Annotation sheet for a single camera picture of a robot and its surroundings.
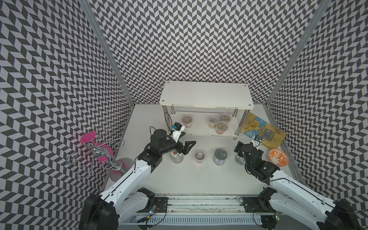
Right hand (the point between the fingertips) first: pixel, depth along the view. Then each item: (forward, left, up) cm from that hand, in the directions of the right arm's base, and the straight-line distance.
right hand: (245, 147), depth 83 cm
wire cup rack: (-11, +71, +17) cm, 74 cm away
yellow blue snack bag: (+12, -25, -9) cm, 29 cm away
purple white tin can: (-4, +15, -3) cm, 16 cm away
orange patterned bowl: (-2, -23, -10) cm, 25 cm away
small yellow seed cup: (+18, +17, +1) cm, 25 cm away
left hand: (0, +32, +10) cm, 34 cm away
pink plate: (-3, +82, +17) cm, 83 cm away
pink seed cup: (+19, +34, +2) cm, 39 cm away
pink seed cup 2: (+13, +12, +2) cm, 18 cm away
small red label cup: (-3, +27, -5) cm, 27 cm away
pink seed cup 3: (+22, +8, +1) cm, 23 cm away
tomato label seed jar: (-5, +40, -2) cm, 40 cm away
